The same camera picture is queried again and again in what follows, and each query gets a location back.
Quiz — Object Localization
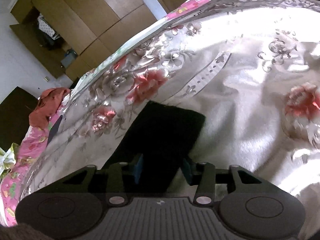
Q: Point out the grey bag in wardrobe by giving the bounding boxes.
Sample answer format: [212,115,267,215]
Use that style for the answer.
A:
[61,49,78,68]

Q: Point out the pink floral bed sheet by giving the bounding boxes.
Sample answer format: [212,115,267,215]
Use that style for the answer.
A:
[1,96,69,226]

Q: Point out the black pants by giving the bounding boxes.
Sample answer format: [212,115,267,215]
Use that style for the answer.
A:
[102,101,205,197]

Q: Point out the hanging clothes in wardrobe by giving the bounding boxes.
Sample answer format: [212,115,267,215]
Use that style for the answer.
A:
[32,14,64,50]

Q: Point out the red-orange crumpled garment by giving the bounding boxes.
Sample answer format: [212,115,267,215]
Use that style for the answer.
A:
[29,87,71,129]

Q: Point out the green white patterned cloth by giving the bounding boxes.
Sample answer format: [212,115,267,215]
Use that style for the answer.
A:
[0,143,20,180]

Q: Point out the floral satin bedspread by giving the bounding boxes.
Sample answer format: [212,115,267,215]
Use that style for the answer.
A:
[21,0,319,239]

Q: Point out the dark wooden headboard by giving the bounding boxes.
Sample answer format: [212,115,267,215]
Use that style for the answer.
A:
[0,87,38,151]

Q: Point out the black smartphone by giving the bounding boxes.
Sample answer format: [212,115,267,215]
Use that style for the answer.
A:
[47,115,63,145]

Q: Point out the brown wooden wardrobe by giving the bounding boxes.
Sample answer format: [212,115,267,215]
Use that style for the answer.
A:
[11,0,156,79]

